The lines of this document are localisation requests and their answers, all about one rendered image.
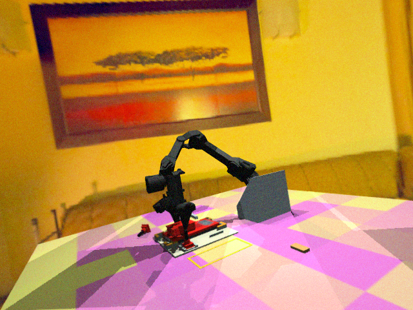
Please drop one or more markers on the tan flat rectangular block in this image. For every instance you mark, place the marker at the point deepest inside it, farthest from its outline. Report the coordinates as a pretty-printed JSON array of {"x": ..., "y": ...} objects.
[{"x": 299, "y": 247}]

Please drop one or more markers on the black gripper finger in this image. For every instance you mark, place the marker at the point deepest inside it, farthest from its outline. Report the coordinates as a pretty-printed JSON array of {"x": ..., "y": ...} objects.
[
  {"x": 173, "y": 214},
  {"x": 185, "y": 218}
]

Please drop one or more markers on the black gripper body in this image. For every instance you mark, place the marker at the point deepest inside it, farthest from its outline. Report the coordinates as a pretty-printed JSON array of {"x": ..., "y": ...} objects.
[{"x": 180, "y": 203}]

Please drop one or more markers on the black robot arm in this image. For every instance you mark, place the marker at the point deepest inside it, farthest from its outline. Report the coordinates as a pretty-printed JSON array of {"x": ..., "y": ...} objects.
[{"x": 237, "y": 167}]

